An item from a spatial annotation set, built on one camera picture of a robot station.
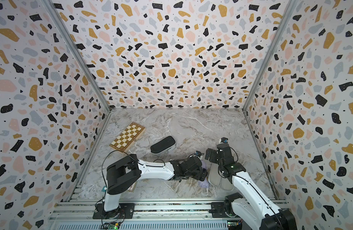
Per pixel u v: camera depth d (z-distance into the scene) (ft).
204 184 2.61
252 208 1.41
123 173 1.69
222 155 2.09
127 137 3.28
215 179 2.70
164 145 3.21
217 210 2.44
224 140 2.48
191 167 2.19
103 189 2.68
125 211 2.40
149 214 2.41
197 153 2.61
